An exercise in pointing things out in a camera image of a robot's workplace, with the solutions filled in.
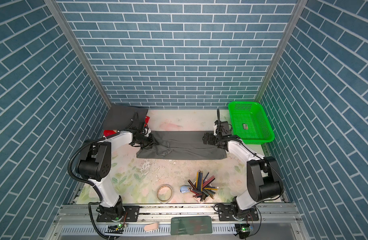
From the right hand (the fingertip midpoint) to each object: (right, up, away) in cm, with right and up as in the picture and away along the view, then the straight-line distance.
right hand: (208, 137), depth 92 cm
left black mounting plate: (-41, -37, -18) cm, 58 cm away
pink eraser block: (-29, -40, -23) cm, 55 cm away
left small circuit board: (-48, -43, -21) cm, 67 cm away
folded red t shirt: (-68, +2, +7) cm, 68 cm away
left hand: (-32, -4, +3) cm, 32 cm away
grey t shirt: (-17, -6, +8) cm, 20 cm away
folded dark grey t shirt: (-61, +13, +13) cm, 64 cm away
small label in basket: (+30, +6, +19) cm, 36 cm away
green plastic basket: (+34, +9, +20) cm, 40 cm away
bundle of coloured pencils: (-5, -24, -17) cm, 30 cm away
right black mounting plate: (+7, -36, -19) cm, 41 cm away
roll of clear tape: (-25, -30, -12) cm, 41 cm away
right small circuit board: (+15, -42, -22) cm, 50 cm away
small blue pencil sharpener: (-14, -26, -14) cm, 33 cm away
